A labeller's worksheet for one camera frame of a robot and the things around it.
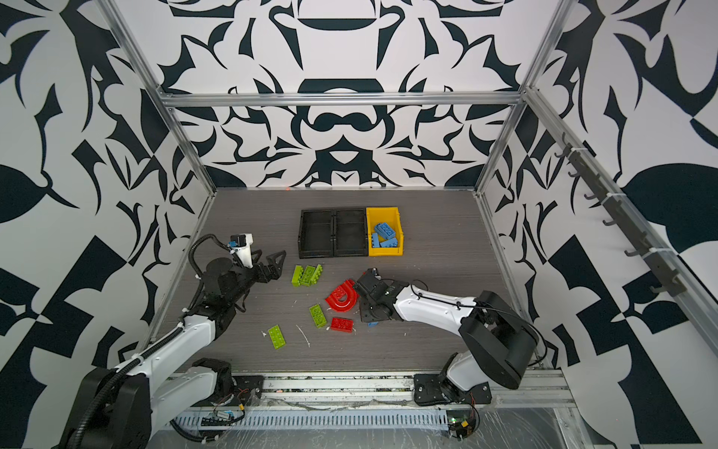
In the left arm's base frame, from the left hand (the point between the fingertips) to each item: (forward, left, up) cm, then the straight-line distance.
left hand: (269, 247), depth 84 cm
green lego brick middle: (-15, -13, -15) cm, 25 cm away
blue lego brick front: (-19, -30, -13) cm, 38 cm away
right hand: (-14, -28, -15) cm, 35 cm away
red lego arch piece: (-10, -22, -14) cm, 28 cm away
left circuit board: (-40, +11, -19) cm, 45 cm away
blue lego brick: (+8, -38, -12) cm, 40 cm away
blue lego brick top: (+14, -37, -12) cm, 41 cm away
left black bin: (+17, -11, -17) cm, 26 cm away
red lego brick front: (-18, -21, -15) cm, 32 cm away
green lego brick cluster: (-2, -9, -14) cm, 17 cm away
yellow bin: (+19, -39, -10) cm, 45 cm away
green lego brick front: (-21, -2, -16) cm, 26 cm away
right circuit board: (-44, -50, -17) cm, 69 cm away
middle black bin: (+16, -24, -17) cm, 34 cm away
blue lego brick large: (+9, -33, -11) cm, 36 cm away
